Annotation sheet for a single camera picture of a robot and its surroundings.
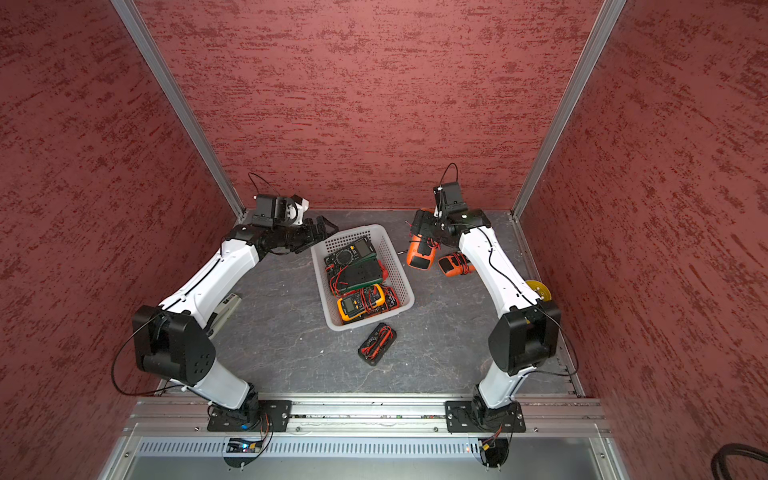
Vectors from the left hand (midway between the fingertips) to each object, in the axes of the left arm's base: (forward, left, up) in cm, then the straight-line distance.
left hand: (326, 239), depth 83 cm
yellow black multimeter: (-13, -10, -14) cm, 21 cm away
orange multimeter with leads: (+4, -41, -18) cm, 45 cm away
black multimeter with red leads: (-23, -15, -19) cm, 33 cm away
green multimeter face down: (-3, -8, -14) cm, 16 cm away
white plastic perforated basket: (+6, -16, -13) cm, 22 cm away
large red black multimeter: (-10, -19, -18) cm, 28 cm away
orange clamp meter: (-3, -27, -1) cm, 27 cm away
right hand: (+2, -28, 0) cm, 28 cm away
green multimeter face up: (+6, -7, -14) cm, 17 cm away
